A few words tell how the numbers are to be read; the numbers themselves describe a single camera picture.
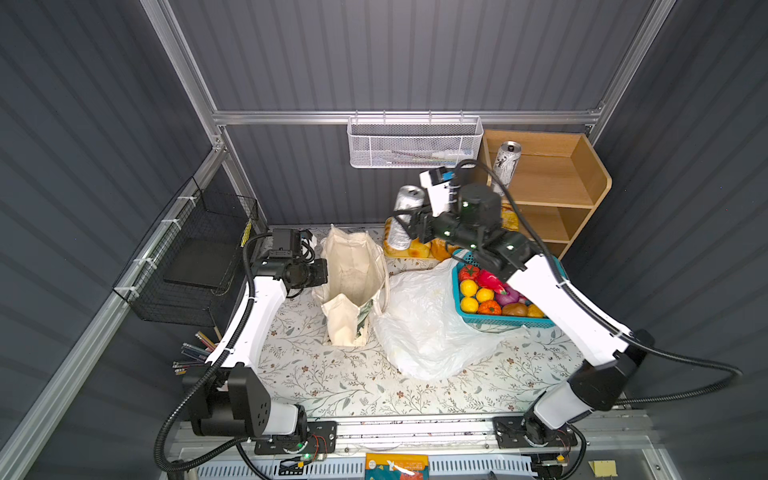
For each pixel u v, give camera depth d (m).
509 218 0.97
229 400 0.41
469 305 0.93
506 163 0.75
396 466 0.69
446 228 0.57
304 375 0.84
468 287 0.93
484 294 0.94
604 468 0.68
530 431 0.66
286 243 0.63
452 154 0.90
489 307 0.91
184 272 0.72
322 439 0.72
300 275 0.68
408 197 0.61
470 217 0.50
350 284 1.03
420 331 0.89
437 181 0.56
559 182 0.91
